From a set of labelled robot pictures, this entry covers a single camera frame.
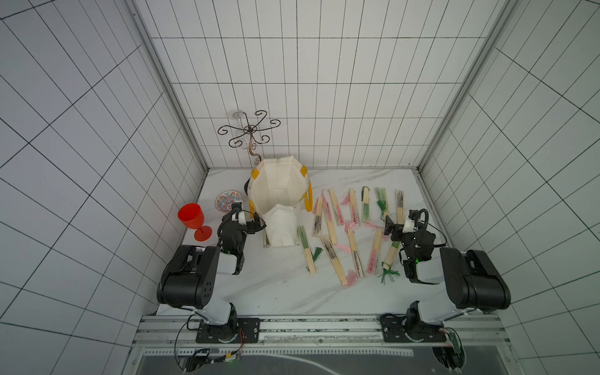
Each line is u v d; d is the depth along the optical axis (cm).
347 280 83
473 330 75
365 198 107
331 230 97
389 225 83
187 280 45
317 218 100
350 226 98
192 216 83
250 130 92
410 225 78
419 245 68
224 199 104
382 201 106
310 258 88
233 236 69
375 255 90
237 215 77
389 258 88
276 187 106
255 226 83
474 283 44
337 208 104
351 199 107
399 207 104
